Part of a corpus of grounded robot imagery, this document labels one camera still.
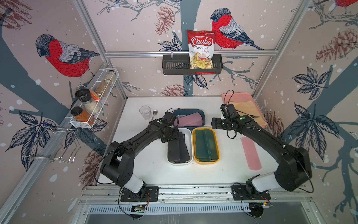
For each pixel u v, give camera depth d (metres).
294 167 0.41
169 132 0.71
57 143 0.56
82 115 0.60
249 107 1.16
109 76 0.86
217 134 0.95
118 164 0.43
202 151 0.86
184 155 0.83
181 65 1.07
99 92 0.76
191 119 1.00
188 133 0.93
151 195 0.73
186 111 1.06
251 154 0.86
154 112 1.10
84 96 0.62
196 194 0.74
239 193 0.73
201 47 0.83
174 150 0.81
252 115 1.07
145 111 1.07
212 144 0.87
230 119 0.65
